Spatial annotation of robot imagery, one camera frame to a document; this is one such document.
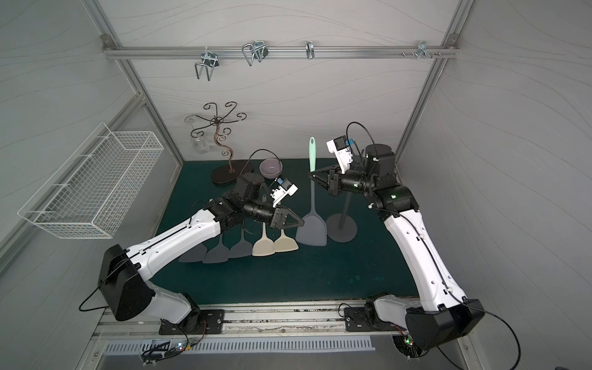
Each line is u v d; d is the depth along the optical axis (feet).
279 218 2.03
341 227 3.10
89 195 2.22
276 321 2.46
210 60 2.57
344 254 3.04
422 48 2.51
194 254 1.67
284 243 2.95
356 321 2.41
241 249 2.90
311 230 2.17
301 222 2.21
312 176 2.03
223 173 3.56
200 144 3.26
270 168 3.68
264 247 2.91
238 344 2.31
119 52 2.57
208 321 2.41
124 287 1.30
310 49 2.57
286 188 2.13
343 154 1.85
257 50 2.46
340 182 1.83
